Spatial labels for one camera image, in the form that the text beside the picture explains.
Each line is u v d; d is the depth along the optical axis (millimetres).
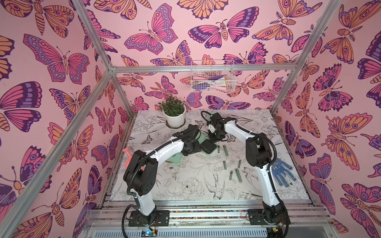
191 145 810
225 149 994
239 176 874
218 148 1003
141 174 467
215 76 948
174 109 995
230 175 876
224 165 922
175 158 939
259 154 605
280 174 869
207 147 988
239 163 919
